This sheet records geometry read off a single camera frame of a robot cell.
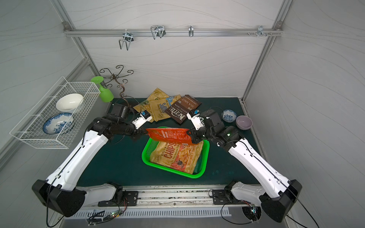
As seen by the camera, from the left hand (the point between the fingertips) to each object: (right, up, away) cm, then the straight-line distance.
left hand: (145, 131), depth 74 cm
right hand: (+23, +1, -3) cm, 23 cm away
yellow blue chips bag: (-2, +13, +38) cm, 40 cm away
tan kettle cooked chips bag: (+18, -17, +11) cm, 27 cm away
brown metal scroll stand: (-24, +33, +18) cm, 45 cm away
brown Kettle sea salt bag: (+21, +16, +41) cm, 49 cm away
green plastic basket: (+30, -23, +6) cm, 38 cm away
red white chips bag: (+18, -2, -2) cm, 18 cm away
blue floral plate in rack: (-38, +4, -9) cm, 39 cm away
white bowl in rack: (-38, +15, -2) cm, 41 cm away
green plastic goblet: (-32, +22, +19) cm, 43 cm away
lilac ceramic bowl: (+64, +2, +29) cm, 70 cm away
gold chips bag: (-3, +25, +46) cm, 53 cm away
